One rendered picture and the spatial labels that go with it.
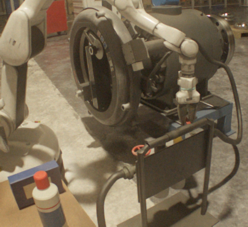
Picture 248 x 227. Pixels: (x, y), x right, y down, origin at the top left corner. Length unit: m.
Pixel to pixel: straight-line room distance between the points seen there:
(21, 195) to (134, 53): 0.82
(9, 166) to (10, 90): 0.36
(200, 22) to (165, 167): 1.16
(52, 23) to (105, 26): 5.57
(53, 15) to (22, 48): 5.86
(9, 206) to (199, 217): 0.93
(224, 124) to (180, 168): 1.01
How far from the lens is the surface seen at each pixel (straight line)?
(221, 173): 1.81
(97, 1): 5.60
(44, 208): 0.72
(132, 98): 1.52
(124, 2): 1.25
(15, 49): 1.25
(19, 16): 1.21
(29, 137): 1.70
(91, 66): 1.70
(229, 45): 2.24
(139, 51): 1.38
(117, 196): 1.64
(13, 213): 0.97
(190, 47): 1.17
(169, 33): 1.17
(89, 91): 1.79
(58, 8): 7.12
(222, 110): 2.06
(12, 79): 1.36
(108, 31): 1.51
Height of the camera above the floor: 1.09
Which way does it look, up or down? 24 degrees down
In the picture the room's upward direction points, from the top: 5 degrees counter-clockwise
